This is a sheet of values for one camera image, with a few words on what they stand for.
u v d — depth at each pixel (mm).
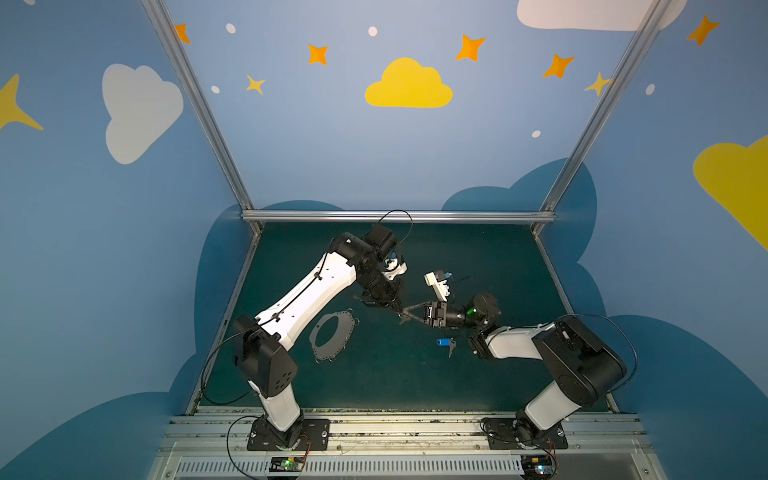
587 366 473
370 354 883
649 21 707
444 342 907
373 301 675
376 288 639
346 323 952
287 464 708
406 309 734
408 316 736
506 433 726
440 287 750
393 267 669
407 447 733
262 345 427
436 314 715
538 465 716
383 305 674
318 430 758
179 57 753
